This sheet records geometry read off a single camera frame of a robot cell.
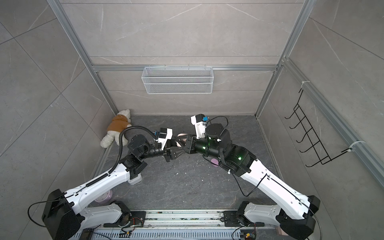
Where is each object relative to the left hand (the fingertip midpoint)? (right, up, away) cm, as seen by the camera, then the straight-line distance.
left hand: (187, 142), depth 61 cm
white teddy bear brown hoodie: (-52, +11, +46) cm, 70 cm away
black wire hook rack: (+55, -5, -2) cm, 55 cm away
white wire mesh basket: (-9, +39, +40) cm, 57 cm away
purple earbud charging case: (+16, -15, +32) cm, 39 cm away
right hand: (-4, +2, -3) cm, 5 cm away
